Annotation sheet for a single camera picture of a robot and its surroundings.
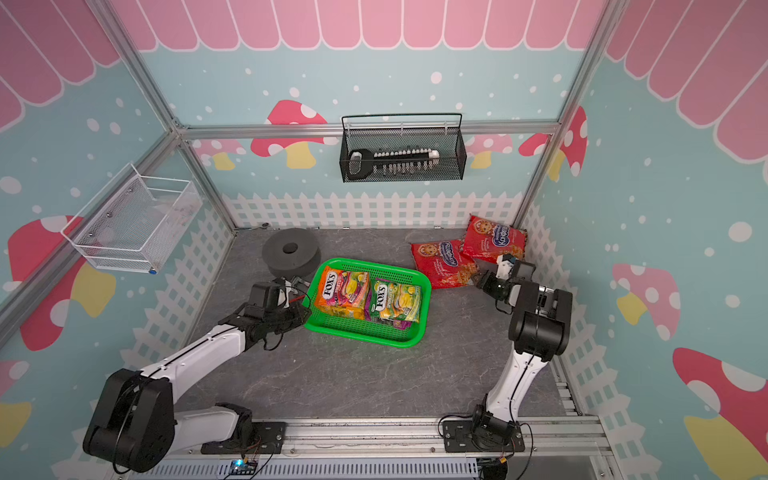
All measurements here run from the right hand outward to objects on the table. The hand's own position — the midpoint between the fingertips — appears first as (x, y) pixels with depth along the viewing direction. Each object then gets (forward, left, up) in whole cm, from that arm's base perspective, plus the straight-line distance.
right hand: (479, 276), depth 103 cm
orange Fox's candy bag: (-10, +45, +7) cm, 47 cm away
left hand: (-17, +55, +5) cm, 58 cm away
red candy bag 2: (+16, -6, +1) cm, 17 cm away
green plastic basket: (-19, +40, -1) cm, 44 cm away
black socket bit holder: (+19, +38, +33) cm, 54 cm away
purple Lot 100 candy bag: (-18, +28, 0) cm, 33 cm away
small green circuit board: (-53, +67, -4) cm, 86 cm away
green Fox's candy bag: (-13, +29, +6) cm, 33 cm away
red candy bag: (+4, +12, +3) cm, 13 cm away
